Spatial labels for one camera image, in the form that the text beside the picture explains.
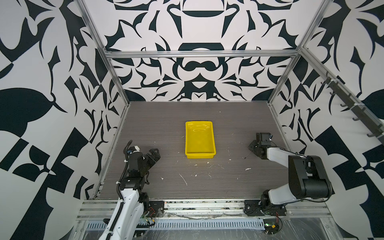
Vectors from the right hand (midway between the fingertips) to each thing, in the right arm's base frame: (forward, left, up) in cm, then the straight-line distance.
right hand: (254, 145), depth 95 cm
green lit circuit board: (-41, +2, -3) cm, 41 cm away
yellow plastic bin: (+4, +34, 0) cm, 34 cm away
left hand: (-8, +60, +9) cm, 61 cm away
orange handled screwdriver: (-6, +5, 0) cm, 8 cm away
